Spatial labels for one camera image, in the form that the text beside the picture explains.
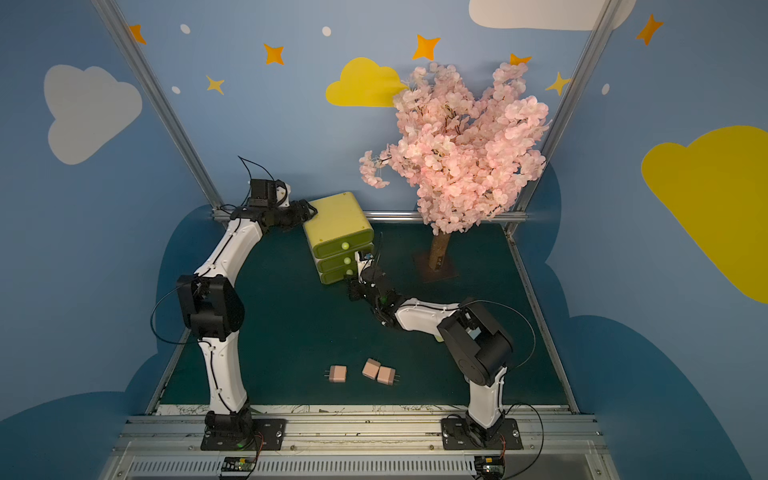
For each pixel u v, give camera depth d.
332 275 0.99
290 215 0.85
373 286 0.69
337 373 0.83
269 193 0.77
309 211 0.90
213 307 0.55
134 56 0.75
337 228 0.93
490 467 0.73
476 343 0.49
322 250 0.89
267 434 0.75
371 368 0.84
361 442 0.74
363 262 0.80
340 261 0.95
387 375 0.82
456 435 0.74
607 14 0.69
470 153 0.66
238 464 0.72
